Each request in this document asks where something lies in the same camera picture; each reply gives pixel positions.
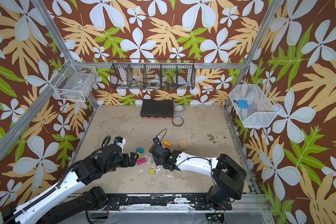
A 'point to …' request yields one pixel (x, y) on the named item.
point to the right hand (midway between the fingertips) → (156, 154)
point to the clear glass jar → (179, 110)
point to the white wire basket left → (74, 82)
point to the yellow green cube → (152, 171)
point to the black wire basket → (152, 73)
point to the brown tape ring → (177, 121)
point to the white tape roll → (154, 82)
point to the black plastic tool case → (157, 109)
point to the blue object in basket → (242, 103)
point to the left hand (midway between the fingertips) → (132, 154)
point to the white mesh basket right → (262, 109)
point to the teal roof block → (140, 150)
